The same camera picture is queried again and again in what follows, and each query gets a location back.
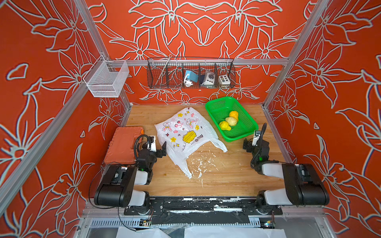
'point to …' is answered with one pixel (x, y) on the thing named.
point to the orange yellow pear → (234, 114)
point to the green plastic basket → (219, 110)
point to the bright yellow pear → (224, 125)
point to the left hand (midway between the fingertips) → (158, 141)
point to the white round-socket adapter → (210, 78)
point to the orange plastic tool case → (121, 150)
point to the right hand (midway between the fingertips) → (251, 138)
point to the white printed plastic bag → (186, 134)
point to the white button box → (223, 80)
